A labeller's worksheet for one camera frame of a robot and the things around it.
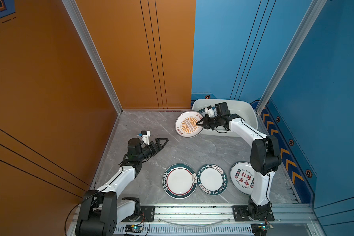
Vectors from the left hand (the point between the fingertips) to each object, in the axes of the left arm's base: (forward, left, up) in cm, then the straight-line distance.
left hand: (165, 142), depth 82 cm
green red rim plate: (-16, -8, -16) cm, 24 cm away
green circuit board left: (-38, +12, -17) cm, 44 cm away
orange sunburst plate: (+15, -11, -2) cm, 19 cm away
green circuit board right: (-38, -47, -17) cm, 63 cm away
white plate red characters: (-14, -45, -15) cm, 49 cm away
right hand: (+14, -18, 0) cm, 23 cm away
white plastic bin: (+38, -57, -10) cm, 69 cm away
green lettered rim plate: (-16, -27, -14) cm, 34 cm away
